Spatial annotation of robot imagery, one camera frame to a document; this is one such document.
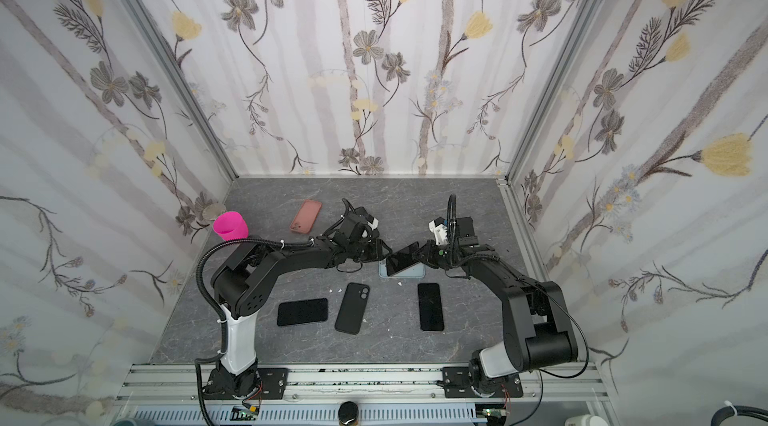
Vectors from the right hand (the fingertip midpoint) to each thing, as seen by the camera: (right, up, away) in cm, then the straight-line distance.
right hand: (409, 249), depth 87 cm
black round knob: (-15, -31, -25) cm, 43 cm away
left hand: (-7, 0, +7) cm, 10 cm away
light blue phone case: (+3, -8, +5) cm, 10 cm away
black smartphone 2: (-32, -19, 0) cm, 37 cm away
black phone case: (-17, -18, -1) cm, 24 cm away
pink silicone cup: (-54, +7, +1) cm, 54 cm away
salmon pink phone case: (-37, +8, +21) cm, 43 cm away
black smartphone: (-1, -6, +13) cm, 14 cm away
